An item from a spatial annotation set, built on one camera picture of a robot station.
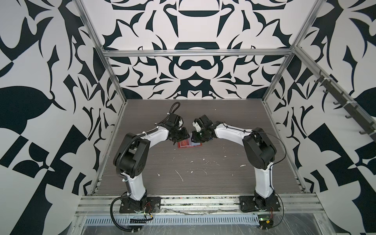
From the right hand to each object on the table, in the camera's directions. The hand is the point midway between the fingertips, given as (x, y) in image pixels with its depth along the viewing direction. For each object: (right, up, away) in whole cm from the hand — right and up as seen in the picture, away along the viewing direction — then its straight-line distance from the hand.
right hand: (192, 138), depth 94 cm
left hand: (-1, +3, -1) cm, 4 cm away
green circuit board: (+35, -36, -22) cm, 55 cm away
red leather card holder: (-2, -3, +2) cm, 4 cm away
